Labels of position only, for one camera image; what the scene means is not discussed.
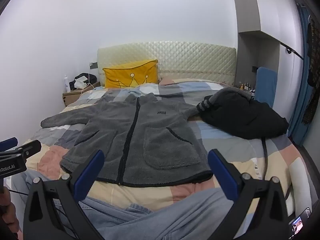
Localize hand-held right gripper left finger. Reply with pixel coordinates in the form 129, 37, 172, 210
22, 149, 105, 240

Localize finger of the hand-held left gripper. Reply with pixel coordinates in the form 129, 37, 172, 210
14, 139, 42, 160
0, 137, 18, 152

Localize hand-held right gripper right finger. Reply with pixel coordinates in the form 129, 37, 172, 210
207, 149, 293, 240

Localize grey fleece jacket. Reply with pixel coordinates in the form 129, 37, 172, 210
41, 90, 214, 187

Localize person's left hand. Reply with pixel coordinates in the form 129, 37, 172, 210
0, 187, 19, 233

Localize patchwork duvet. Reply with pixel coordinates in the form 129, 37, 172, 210
15, 79, 313, 220

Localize black jacket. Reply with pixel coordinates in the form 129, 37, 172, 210
197, 87, 289, 140

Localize wooden nightstand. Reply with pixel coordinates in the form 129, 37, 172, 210
62, 81, 101, 107

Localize person's blue jeans legs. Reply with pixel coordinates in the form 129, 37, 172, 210
11, 169, 250, 240

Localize phone with lit screen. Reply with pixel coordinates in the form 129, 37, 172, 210
287, 207, 312, 233

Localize black bag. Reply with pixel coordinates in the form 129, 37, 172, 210
69, 73, 97, 89

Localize row of small bottles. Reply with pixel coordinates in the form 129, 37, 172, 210
238, 81, 256, 93

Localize yellow crown pillow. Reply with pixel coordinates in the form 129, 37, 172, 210
102, 59, 159, 89

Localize blue towel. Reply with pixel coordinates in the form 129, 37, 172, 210
255, 67, 278, 108

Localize blue curtain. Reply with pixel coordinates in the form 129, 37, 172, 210
287, 3, 316, 146

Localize cream quilted headboard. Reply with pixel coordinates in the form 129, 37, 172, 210
97, 41, 237, 85

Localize dark patterned hanging clothing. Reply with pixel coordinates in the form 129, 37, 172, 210
302, 17, 320, 126

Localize grey built-in cabinet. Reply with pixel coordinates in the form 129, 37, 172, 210
230, 0, 300, 100

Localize black strap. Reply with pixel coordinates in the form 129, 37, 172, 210
261, 135, 269, 180

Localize white cable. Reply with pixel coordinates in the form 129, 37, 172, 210
84, 73, 95, 90

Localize black wall rail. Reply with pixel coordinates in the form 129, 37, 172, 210
280, 41, 304, 60

